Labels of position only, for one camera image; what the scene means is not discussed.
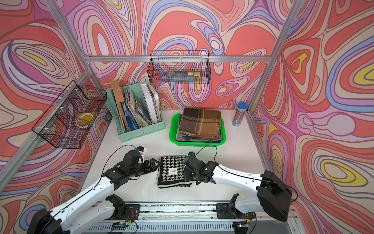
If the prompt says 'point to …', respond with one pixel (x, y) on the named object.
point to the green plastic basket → (173, 129)
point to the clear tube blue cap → (239, 113)
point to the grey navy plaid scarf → (179, 138)
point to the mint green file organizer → (135, 110)
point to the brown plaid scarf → (200, 123)
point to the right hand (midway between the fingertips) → (187, 179)
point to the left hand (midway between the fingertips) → (157, 165)
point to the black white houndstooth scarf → (170, 172)
